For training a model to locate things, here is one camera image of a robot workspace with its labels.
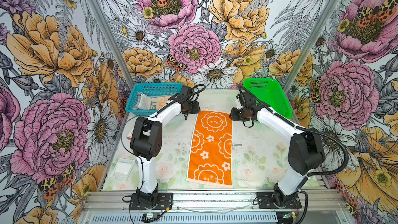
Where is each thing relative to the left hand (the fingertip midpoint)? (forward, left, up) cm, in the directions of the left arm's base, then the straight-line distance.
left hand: (196, 112), depth 97 cm
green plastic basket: (+26, -55, -8) cm, 62 cm away
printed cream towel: (+12, +35, -4) cm, 37 cm away
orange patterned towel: (-26, -8, -9) cm, 29 cm away
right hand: (-7, -21, +2) cm, 22 cm away
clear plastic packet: (-30, +39, -9) cm, 50 cm away
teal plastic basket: (+25, +32, -4) cm, 41 cm away
